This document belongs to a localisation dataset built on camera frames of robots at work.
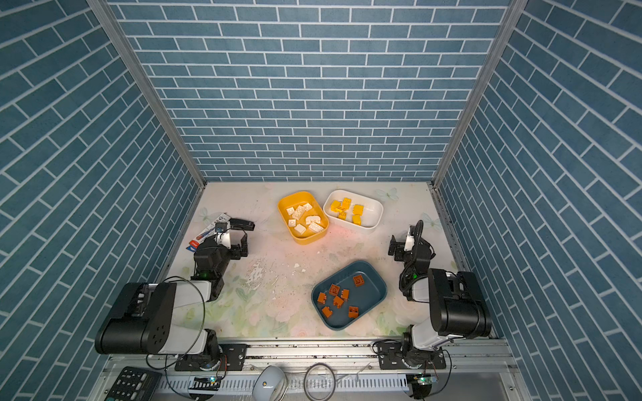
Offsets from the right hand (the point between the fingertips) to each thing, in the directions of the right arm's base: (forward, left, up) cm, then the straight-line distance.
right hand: (407, 234), depth 92 cm
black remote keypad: (-52, +78, -5) cm, 94 cm away
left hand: (-6, +64, +2) cm, 65 cm away
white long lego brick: (+4, +35, -6) cm, 36 cm away
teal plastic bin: (-22, +21, -6) cm, 31 cm away
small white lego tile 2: (+17, +41, -7) cm, 45 cm away
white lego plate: (+12, +44, -6) cm, 46 cm away
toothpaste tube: (-6, +84, -7) cm, 84 cm away
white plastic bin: (+15, +12, -7) cm, 20 cm away
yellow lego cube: (+16, +28, -5) cm, 33 cm away
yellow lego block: (+10, +18, -6) cm, 22 cm away
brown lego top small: (-16, +17, -7) cm, 25 cm away
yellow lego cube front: (+18, +18, -8) cm, 26 cm away
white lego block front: (+4, +42, -6) cm, 43 cm away
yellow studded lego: (+13, +25, -7) cm, 29 cm away
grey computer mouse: (-49, +40, +1) cm, 63 cm away
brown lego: (-28, +27, -6) cm, 40 cm away
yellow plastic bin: (+10, +42, -6) cm, 44 cm away
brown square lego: (-27, +19, -6) cm, 34 cm away
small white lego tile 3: (+7, +46, -6) cm, 47 cm away
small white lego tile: (+13, +48, -6) cm, 50 cm away
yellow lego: (+19, +24, -6) cm, 31 cm away
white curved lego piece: (+9, +37, -5) cm, 39 cm away
